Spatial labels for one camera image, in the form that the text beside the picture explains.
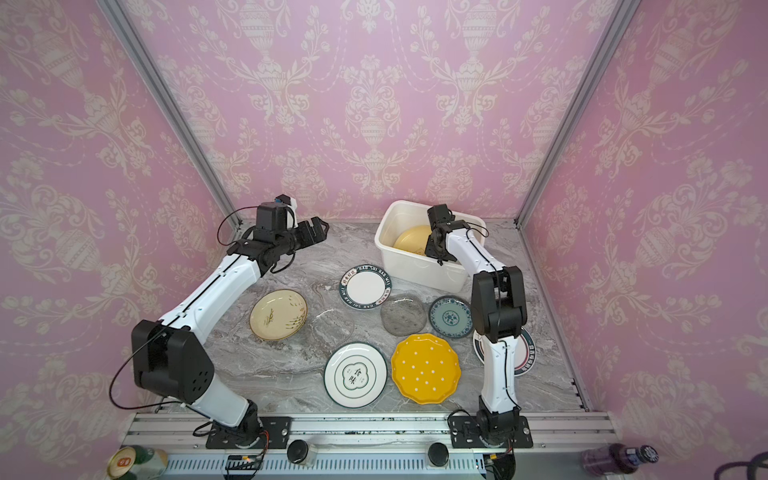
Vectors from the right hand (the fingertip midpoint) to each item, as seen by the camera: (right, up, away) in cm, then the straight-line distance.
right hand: (440, 251), depth 100 cm
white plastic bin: (-8, -6, 0) cm, 10 cm away
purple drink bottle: (+32, -44, -36) cm, 66 cm away
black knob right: (-6, -47, -31) cm, 57 cm away
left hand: (-37, +6, -15) cm, 41 cm away
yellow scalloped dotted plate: (-7, -33, -17) cm, 37 cm away
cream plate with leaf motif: (-52, -20, -6) cm, 57 cm away
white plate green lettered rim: (-26, -13, +5) cm, 29 cm away
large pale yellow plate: (-9, +4, +9) cm, 13 cm away
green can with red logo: (-70, -44, -38) cm, 91 cm away
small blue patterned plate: (+2, -21, -6) cm, 22 cm away
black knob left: (-37, -42, -37) cm, 67 cm away
